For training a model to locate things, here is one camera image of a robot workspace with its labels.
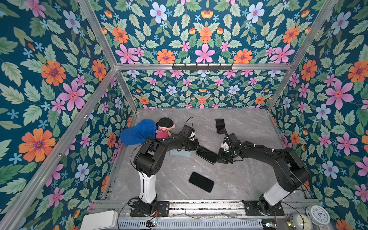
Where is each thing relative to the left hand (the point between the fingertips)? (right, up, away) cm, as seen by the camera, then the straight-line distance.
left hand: (203, 144), depth 94 cm
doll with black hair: (-28, +12, +7) cm, 31 cm away
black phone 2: (+3, -7, -1) cm, 7 cm away
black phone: (+15, +12, +17) cm, 26 cm away
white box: (-51, -32, -26) cm, 66 cm away
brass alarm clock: (+41, -31, -28) cm, 59 cm away
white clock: (+55, -31, -25) cm, 67 cm away
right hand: (+7, -8, -5) cm, 12 cm away
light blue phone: (-13, -5, -1) cm, 14 cm away
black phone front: (-1, -20, -11) cm, 23 cm away
